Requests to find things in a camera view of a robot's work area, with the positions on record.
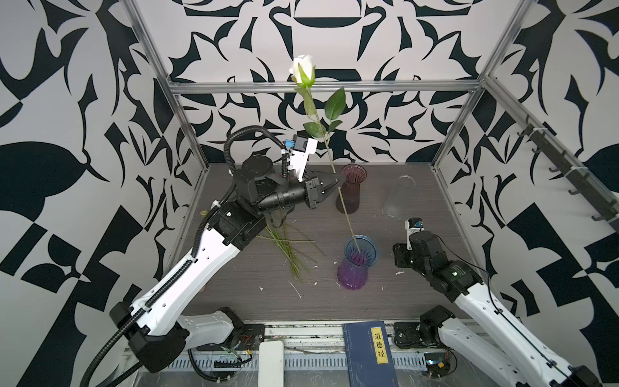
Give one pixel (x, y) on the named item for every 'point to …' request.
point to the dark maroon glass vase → (354, 174)
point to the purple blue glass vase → (359, 255)
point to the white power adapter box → (271, 364)
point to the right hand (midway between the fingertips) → (397, 243)
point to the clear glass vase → (392, 206)
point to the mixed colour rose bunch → (292, 256)
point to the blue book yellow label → (370, 359)
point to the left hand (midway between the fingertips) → (340, 172)
